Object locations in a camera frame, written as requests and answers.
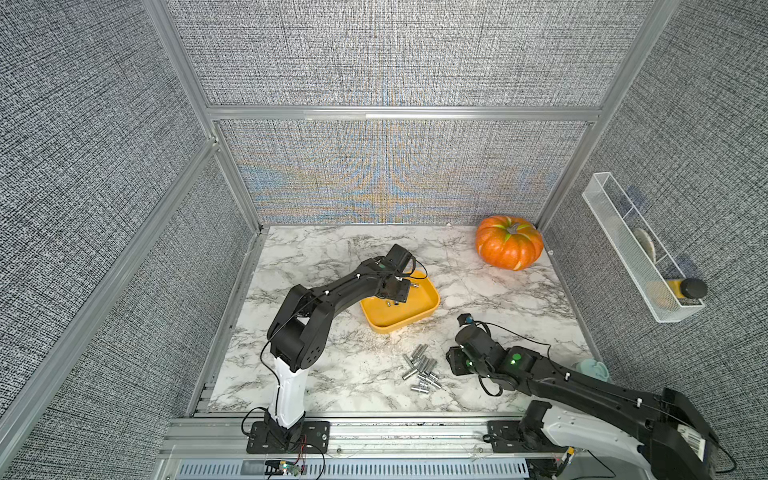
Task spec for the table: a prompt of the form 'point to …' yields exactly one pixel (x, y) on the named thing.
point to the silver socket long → (419, 352)
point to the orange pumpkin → (509, 243)
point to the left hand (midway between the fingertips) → (406, 287)
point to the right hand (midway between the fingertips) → (447, 349)
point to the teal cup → (590, 367)
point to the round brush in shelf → (646, 242)
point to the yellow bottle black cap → (690, 288)
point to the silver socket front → (419, 389)
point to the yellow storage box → (422, 299)
